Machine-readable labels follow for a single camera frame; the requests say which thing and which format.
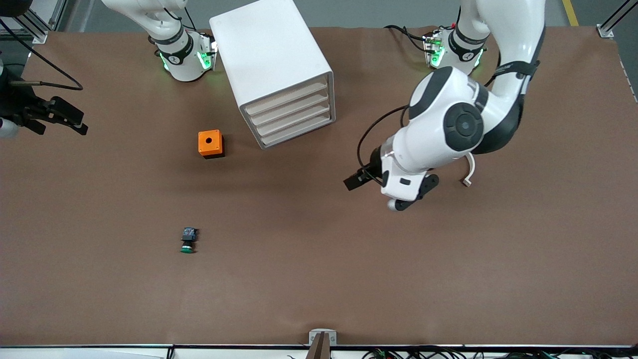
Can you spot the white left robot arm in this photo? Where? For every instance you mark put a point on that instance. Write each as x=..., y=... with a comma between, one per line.
x=463, y=124

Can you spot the brown table cover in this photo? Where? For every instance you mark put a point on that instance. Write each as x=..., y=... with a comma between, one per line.
x=319, y=249

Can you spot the white curved plastic bracket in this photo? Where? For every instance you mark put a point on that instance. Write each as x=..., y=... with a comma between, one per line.
x=467, y=183

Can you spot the aluminium frame profile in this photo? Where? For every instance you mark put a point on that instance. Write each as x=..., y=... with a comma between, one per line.
x=605, y=32
x=37, y=32

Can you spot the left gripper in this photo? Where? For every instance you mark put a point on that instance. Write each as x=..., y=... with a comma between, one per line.
x=373, y=169

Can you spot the grey mounting bracket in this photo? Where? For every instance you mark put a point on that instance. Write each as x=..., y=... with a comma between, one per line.
x=333, y=338

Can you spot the green push button switch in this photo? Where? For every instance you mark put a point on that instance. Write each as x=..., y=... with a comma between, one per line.
x=188, y=234

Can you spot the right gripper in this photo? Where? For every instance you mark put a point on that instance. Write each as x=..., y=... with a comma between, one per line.
x=20, y=107

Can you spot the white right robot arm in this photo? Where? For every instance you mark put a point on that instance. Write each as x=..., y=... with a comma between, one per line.
x=184, y=65

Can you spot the brown camera post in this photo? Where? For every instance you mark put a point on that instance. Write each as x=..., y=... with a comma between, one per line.
x=319, y=349

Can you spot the orange push button box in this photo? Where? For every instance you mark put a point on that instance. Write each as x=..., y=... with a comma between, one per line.
x=203, y=144

